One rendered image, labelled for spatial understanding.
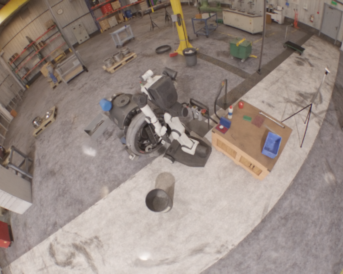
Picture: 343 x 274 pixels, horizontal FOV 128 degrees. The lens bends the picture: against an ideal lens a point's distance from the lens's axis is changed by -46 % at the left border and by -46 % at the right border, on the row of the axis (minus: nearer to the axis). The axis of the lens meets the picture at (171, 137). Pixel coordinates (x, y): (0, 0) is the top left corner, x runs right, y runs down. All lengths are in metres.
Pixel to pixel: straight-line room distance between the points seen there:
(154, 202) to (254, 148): 1.54
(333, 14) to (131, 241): 11.99
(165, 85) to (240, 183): 1.70
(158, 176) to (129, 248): 1.25
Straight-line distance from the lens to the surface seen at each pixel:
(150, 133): 2.00
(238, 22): 7.42
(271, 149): 2.15
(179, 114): 1.63
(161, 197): 2.22
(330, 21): 10.88
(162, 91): 1.44
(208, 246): 2.24
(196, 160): 2.26
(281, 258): 2.54
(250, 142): 2.11
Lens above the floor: 2.22
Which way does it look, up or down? 54 degrees down
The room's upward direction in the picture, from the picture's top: 22 degrees counter-clockwise
